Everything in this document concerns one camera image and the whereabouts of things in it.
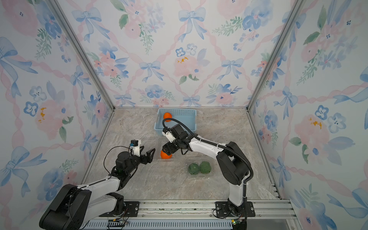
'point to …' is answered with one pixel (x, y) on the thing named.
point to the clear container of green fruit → (200, 175)
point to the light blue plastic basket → (188, 116)
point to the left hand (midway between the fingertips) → (150, 147)
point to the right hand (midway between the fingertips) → (165, 143)
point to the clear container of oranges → (160, 159)
